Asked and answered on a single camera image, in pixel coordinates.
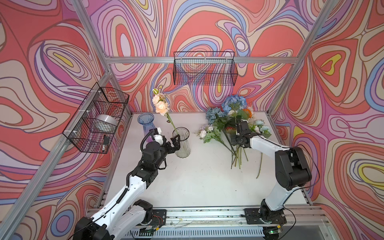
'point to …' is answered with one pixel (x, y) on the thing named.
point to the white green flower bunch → (258, 127)
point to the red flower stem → (231, 130)
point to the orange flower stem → (249, 112)
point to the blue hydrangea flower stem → (235, 103)
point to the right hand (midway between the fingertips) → (236, 141)
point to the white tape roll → (106, 122)
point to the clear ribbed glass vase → (184, 151)
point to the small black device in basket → (106, 140)
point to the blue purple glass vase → (146, 119)
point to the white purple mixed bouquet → (207, 132)
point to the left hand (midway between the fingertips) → (175, 137)
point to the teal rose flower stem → (213, 113)
